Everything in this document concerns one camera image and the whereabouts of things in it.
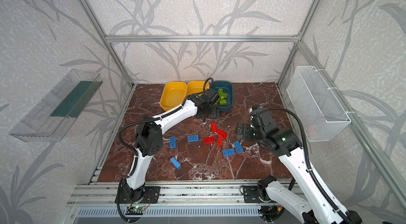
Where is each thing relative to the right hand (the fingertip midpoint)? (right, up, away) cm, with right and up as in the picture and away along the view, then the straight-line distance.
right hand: (244, 125), depth 72 cm
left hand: (-14, +6, +21) cm, 26 cm away
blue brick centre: (-26, -11, +19) cm, 34 cm away
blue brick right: (0, -15, +16) cm, 22 cm away
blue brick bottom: (-34, -21, +10) cm, 41 cm away
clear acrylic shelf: (-82, +3, -9) cm, 83 cm away
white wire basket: (+28, +7, -10) cm, 30 cm away
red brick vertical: (-10, -12, +19) cm, 25 cm away
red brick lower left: (-17, -13, +19) cm, 29 cm away
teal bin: (-3, +20, +44) cm, 48 cm away
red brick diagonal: (-9, -9, +22) cm, 25 cm away
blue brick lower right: (-5, -17, +15) cm, 24 cm away
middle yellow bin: (-27, +21, +44) cm, 56 cm away
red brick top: (-14, -6, +25) cm, 29 cm away
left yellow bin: (-43, +14, +42) cm, 62 cm away
